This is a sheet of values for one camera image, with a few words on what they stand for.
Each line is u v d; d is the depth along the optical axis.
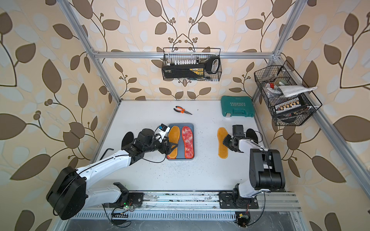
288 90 0.64
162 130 0.72
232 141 0.71
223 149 0.93
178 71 0.84
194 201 0.75
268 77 0.88
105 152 0.92
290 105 0.67
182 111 1.12
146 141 0.65
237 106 1.11
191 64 0.84
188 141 0.96
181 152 0.92
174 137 0.96
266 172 0.45
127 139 1.02
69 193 0.41
